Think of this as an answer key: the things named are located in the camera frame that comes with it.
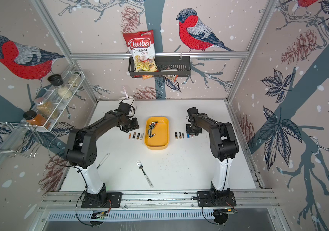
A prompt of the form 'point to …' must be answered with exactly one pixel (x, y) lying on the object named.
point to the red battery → (192, 135)
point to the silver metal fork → (140, 166)
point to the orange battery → (130, 134)
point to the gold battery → (154, 123)
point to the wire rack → (24, 140)
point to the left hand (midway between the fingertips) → (140, 124)
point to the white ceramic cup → (123, 98)
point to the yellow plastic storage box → (157, 135)
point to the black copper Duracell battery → (134, 134)
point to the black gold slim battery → (180, 135)
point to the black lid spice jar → (62, 90)
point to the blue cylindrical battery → (188, 135)
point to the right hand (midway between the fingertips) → (191, 131)
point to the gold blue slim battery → (183, 135)
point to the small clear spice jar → (74, 80)
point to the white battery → (141, 135)
